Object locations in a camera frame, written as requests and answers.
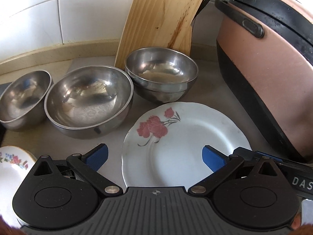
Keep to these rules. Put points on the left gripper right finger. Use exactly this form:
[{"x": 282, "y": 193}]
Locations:
[{"x": 239, "y": 164}]

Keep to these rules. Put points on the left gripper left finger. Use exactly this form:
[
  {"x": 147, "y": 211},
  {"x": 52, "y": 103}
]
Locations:
[{"x": 77, "y": 175}]

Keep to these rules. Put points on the large steel bowl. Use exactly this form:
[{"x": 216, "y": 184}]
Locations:
[{"x": 90, "y": 102}]

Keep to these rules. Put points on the white plate pink flowers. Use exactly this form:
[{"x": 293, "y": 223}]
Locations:
[{"x": 164, "y": 146}]

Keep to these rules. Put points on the person's right hand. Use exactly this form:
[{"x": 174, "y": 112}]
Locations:
[{"x": 302, "y": 223}]

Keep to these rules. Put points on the small white floral plate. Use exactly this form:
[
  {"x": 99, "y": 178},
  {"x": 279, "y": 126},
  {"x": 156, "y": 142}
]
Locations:
[{"x": 15, "y": 165}]

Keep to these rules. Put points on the small steel bowl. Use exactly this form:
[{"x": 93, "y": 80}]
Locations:
[{"x": 22, "y": 102}]

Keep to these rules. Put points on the medium steel bowl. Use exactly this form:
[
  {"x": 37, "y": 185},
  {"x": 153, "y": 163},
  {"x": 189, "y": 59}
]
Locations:
[{"x": 161, "y": 75}]

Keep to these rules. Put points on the pink black rice cooker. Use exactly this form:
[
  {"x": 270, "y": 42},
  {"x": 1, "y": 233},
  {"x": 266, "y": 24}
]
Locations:
[{"x": 265, "y": 56}]

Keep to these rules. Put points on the wooden knife block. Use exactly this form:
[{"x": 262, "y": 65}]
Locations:
[{"x": 155, "y": 23}]

